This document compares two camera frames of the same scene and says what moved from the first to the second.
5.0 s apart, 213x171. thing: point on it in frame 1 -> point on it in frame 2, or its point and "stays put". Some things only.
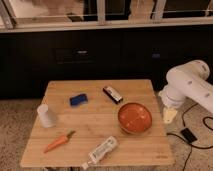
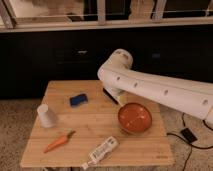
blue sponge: [78, 100] stays put
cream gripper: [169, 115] -> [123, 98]
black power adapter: [189, 135] stays put
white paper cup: [45, 116] stays put
